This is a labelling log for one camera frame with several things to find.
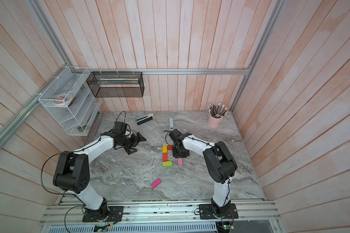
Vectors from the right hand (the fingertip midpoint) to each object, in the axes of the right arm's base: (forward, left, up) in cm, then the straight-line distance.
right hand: (178, 155), depth 95 cm
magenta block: (-18, +13, 0) cm, 23 cm away
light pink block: (-5, -1, +1) cm, 5 cm away
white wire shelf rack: (+7, +56, +30) cm, 64 cm away
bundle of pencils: (+32, -29, +10) cm, 44 cm away
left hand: (+2, +23, +8) cm, 24 cm away
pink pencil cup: (+24, -26, +6) cm, 36 cm away
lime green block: (-6, +7, 0) cm, 9 cm away
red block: (+6, +6, 0) cm, 8 cm away
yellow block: (+4, +9, 0) cm, 10 cm away
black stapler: (+29, +28, +4) cm, 40 cm away
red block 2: (-1, +9, 0) cm, 9 cm away
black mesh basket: (+42, +45, +26) cm, 67 cm away
